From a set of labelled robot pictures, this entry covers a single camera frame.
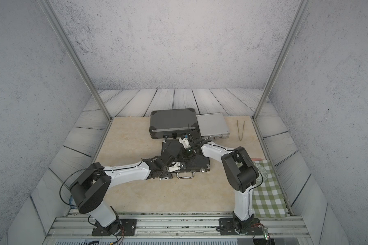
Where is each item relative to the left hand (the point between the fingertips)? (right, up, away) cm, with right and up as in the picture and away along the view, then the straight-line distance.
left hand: (170, 164), depth 91 cm
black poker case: (+9, +3, -9) cm, 13 cm away
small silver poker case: (+29, +23, +24) cm, 44 cm away
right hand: (+5, +4, 0) cm, 6 cm away
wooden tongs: (+47, +19, +20) cm, 54 cm away
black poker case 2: (0, +25, +19) cm, 31 cm away
